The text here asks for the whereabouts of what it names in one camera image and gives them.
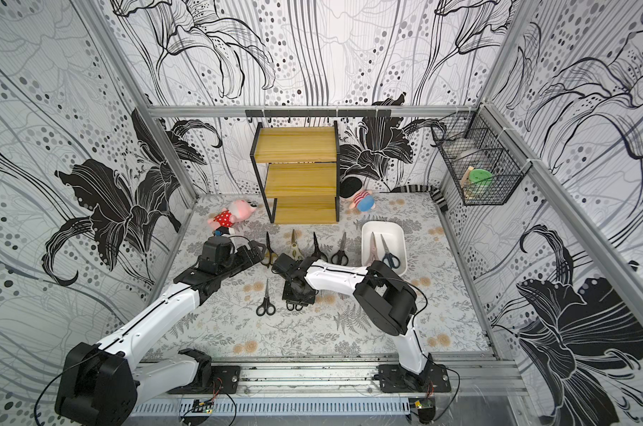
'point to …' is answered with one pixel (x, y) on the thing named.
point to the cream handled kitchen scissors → (296, 251)
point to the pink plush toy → (235, 212)
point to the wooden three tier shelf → (297, 170)
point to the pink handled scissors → (373, 257)
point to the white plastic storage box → (393, 236)
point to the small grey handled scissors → (298, 304)
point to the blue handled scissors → (391, 259)
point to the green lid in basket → (480, 177)
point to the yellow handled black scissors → (269, 257)
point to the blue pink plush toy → (363, 201)
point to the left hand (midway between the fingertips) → (260, 255)
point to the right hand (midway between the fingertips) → (293, 299)
